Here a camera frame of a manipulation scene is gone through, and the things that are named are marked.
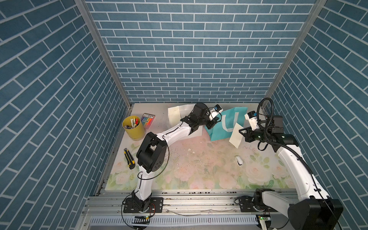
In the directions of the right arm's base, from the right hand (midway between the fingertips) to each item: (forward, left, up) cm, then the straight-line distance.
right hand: (242, 131), depth 78 cm
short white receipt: (0, +2, -6) cm, 6 cm away
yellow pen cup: (+6, +68, -11) cm, 69 cm away
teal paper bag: (+7, +9, -10) cm, 15 cm away
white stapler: (-8, -2, -20) cm, 21 cm away
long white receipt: (+9, +40, -1) cm, 41 cm away
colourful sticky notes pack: (+19, +64, -19) cm, 69 cm away
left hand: (+10, +11, -2) cm, 15 cm away
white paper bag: (+13, +33, 0) cm, 36 cm away
